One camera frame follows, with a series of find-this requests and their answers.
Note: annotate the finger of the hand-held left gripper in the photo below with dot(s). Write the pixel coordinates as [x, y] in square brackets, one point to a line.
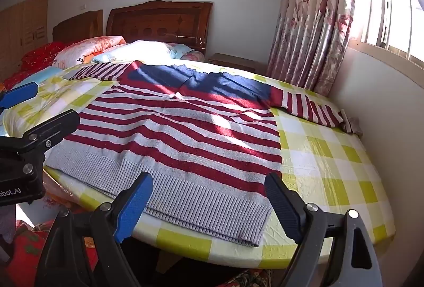
[20, 93]
[53, 128]

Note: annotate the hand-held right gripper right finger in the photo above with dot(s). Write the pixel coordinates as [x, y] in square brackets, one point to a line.
[285, 210]

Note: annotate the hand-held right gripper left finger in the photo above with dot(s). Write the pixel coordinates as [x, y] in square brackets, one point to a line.
[132, 207]

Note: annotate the red grey striped knit sweater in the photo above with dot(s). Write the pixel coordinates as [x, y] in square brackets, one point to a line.
[185, 141]

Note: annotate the red floral blanket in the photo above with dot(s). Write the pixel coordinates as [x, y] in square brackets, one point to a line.
[36, 58]

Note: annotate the cardboard sheet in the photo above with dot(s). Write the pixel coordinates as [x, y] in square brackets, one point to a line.
[29, 25]

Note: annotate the red green patterned cloth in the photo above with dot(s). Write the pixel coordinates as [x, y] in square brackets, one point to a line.
[23, 250]

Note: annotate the pink floral pillow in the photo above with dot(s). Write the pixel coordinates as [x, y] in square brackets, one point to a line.
[89, 48]

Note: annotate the small wooden headboard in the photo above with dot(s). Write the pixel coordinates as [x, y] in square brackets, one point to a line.
[79, 27]

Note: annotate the light blue pillow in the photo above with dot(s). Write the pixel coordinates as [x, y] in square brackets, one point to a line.
[142, 50]

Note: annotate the large wooden headboard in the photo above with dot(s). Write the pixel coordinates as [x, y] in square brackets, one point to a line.
[159, 22]

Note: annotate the wooden nightstand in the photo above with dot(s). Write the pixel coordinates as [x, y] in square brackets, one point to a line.
[232, 60]

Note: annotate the pink floral curtain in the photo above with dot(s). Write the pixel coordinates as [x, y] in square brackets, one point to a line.
[308, 25]

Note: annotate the window with bars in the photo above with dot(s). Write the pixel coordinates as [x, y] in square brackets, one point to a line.
[391, 8]

